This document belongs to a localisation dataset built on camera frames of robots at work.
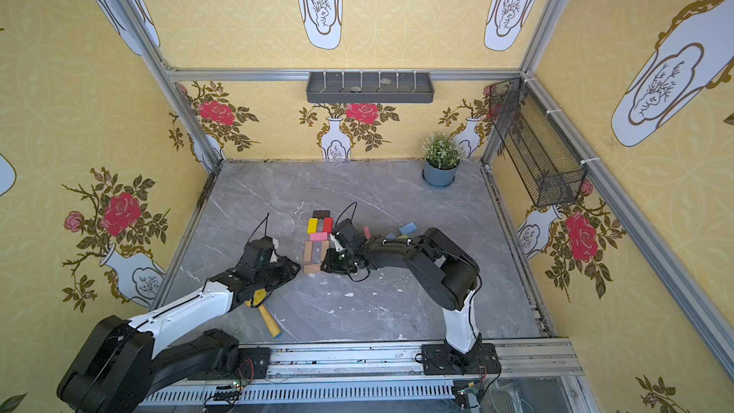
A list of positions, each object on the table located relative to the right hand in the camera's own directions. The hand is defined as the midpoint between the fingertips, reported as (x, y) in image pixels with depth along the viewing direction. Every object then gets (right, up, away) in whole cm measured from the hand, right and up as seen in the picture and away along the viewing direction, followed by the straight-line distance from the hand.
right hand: (323, 273), depth 89 cm
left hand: (-6, +2, -1) cm, 6 cm away
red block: (0, +14, +12) cm, 18 cm away
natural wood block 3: (-4, +1, +1) cm, 4 cm away
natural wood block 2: (0, +7, +6) cm, 10 cm away
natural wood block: (-6, +5, +4) cm, 9 cm away
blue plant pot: (+40, +31, +18) cm, 54 cm away
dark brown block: (-3, +17, +15) cm, 23 cm away
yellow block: (-5, +13, +11) cm, 18 cm away
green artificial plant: (+40, +39, +11) cm, 57 cm away
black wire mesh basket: (+79, +43, +23) cm, 92 cm away
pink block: (-3, +10, +9) cm, 14 cm away
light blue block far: (+28, +12, +11) cm, 33 cm away
